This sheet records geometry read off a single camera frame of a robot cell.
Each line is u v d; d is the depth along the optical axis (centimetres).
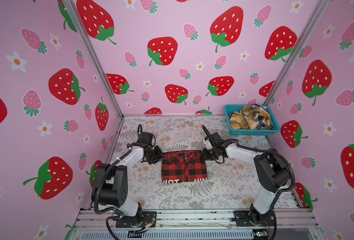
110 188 45
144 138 75
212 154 82
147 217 75
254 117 107
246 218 74
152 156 78
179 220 75
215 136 77
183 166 89
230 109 115
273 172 49
